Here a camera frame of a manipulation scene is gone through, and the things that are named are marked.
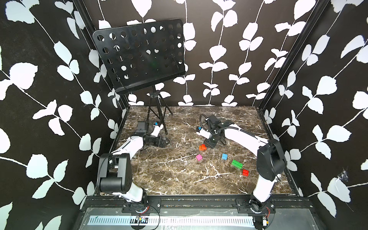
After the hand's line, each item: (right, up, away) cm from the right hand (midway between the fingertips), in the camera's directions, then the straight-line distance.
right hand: (207, 139), depth 90 cm
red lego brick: (+22, -19, -7) cm, 30 cm away
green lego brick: (+19, -15, -2) cm, 24 cm away
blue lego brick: (+12, -11, 0) cm, 16 cm away
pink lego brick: (-5, -12, 0) cm, 13 cm away
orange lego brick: (-3, -6, +3) cm, 7 cm away
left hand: (-28, +1, +1) cm, 28 cm away
